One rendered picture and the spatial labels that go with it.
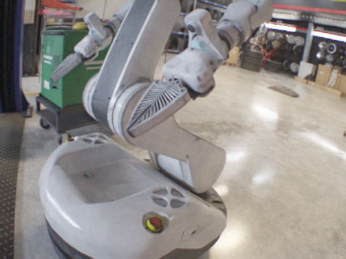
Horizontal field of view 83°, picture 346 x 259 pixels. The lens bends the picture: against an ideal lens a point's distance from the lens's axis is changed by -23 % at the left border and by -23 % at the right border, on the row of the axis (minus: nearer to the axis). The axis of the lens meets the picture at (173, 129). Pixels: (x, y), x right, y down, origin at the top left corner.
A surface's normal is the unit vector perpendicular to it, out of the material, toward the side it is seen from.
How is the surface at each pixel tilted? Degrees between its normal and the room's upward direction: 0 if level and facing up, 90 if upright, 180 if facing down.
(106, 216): 34
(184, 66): 47
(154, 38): 90
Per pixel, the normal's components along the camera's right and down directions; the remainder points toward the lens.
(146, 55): 0.69, 0.36
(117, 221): 0.06, -0.55
